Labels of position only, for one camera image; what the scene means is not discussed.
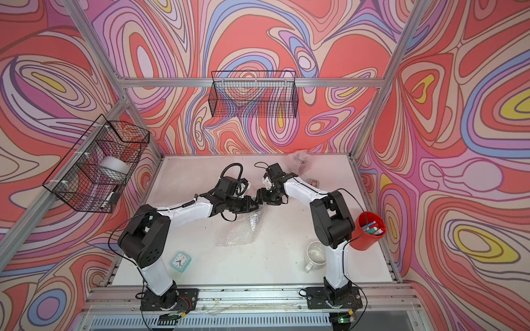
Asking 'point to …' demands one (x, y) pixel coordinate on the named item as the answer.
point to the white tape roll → (114, 167)
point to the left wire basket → (91, 176)
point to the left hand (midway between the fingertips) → (260, 208)
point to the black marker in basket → (114, 196)
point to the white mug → (315, 256)
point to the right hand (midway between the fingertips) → (263, 206)
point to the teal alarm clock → (181, 261)
